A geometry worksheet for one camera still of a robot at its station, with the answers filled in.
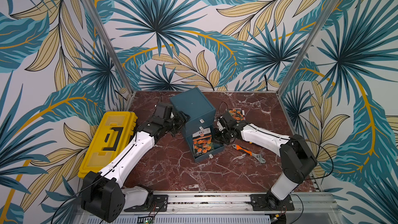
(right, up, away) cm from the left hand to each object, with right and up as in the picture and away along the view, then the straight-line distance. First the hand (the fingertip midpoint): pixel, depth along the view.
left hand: (188, 122), depth 79 cm
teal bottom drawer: (+16, -14, +5) cm, 22 cm away
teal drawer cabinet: (+7, +4, 0) cm, 8 cm away
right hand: (+12, -11, +9) cm, 18 cm away
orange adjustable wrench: (+39, -21, +9) cm, 45 cm away
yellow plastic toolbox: (-37, -4, +1) cm, 37 cm away
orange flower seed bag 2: (+32, +3, +27) cm, 42 cm away
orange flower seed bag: (+7, -13, +11) cm, 18 cm away
